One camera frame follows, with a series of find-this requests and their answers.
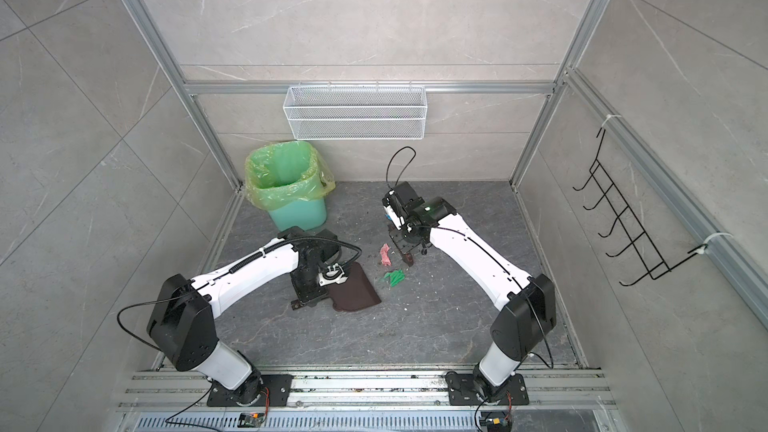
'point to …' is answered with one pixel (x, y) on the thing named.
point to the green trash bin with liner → (289, 179)
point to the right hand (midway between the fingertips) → (408, 233)
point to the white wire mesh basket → (355, 113)
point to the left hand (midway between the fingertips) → (311, 291)
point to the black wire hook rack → (644, 248)
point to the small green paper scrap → (396, 277)
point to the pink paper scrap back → (384, 253)
